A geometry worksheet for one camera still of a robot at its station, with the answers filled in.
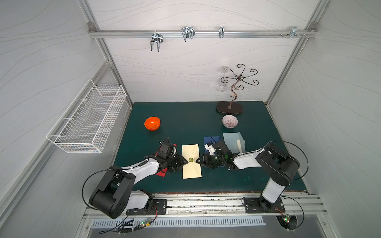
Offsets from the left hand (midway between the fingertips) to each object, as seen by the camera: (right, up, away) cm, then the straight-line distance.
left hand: (187, 164), depth 85 cm
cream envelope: (+3, -3, +1) cm, 4 cm away
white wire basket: (-47, +24, -17) cm, 55 cm away
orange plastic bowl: (-26, +23, +19) cm, 39 cm away
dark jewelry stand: (+35, +36, +32) cm, 60 cm away
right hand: (+5, +1, +1) cm, 6 cm away
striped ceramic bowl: (+31, +25, +22) cm, 45 cm away
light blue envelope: (+31, +11, +13) cm, 36 cm away
